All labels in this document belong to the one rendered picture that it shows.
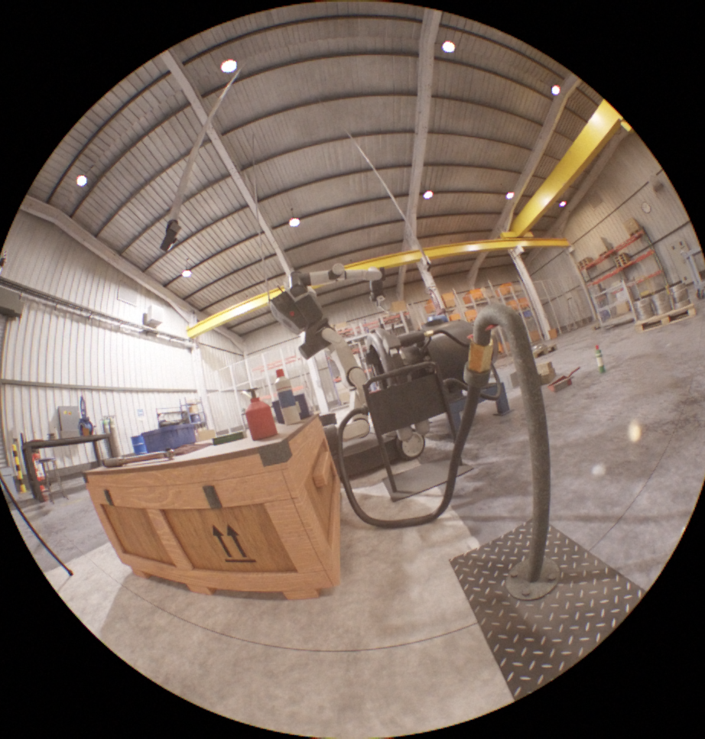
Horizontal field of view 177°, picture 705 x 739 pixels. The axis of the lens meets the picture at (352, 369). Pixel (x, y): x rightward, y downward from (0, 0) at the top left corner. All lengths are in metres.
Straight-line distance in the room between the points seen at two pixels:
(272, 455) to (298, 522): 0.17
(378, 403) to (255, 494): 0.70
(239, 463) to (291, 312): 1.18
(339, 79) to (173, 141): 5.01
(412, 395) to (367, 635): 0.95
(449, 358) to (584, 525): 1.48
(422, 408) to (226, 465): 0.86
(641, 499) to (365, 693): 0.78
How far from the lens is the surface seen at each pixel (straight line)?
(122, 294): 10.91
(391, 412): 1.06
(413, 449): 1.50
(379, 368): 1.94
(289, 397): 0.91
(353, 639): 0.62
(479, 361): 0.44
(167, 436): 1.21
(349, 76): 8.39
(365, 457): 1.41
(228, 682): 0.68
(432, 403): 1.12
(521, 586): 0.62
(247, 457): 0.52
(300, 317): 1.55
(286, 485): 0.51
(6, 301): 8.58
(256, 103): 8.11
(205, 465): 0.59
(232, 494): 0.57
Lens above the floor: 0.53
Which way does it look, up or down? 6 degrees up
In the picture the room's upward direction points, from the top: 16 degrees counter-clockwise
